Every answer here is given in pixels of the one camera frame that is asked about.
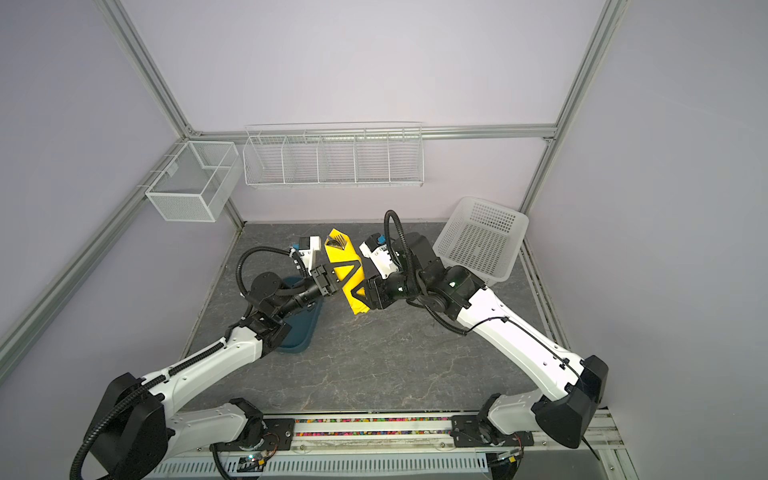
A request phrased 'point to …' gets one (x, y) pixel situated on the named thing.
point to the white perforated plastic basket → (483, 238)
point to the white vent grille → (326, 465)
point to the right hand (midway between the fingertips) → (359, 291)
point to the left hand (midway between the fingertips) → (361, 271)
